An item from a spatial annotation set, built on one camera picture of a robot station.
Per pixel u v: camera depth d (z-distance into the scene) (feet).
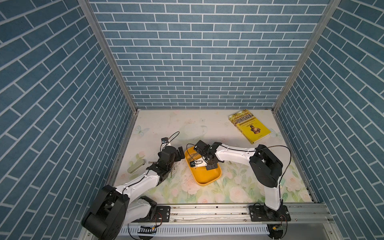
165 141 2.47
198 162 2.63
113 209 1.34
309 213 2.47
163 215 2.42
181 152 2.64
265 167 1.66
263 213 2.23
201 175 2.82
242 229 2.42
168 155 2.11
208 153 2.15
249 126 3.51
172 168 2.28
